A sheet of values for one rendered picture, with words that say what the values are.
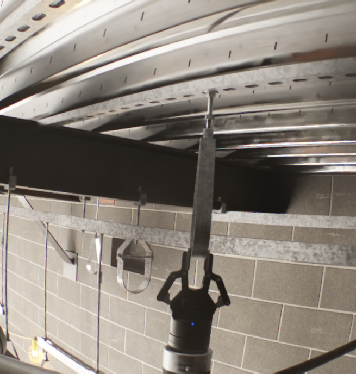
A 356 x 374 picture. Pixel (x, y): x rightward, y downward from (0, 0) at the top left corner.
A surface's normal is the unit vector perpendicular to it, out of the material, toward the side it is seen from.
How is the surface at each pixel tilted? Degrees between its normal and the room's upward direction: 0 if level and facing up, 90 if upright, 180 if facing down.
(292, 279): 90
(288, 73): 90
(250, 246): 90
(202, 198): 74
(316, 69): 90
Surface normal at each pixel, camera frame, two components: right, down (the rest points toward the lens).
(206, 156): 0.07, -0.34
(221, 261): -0.73, -0.11
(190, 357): 0.06, -0.09
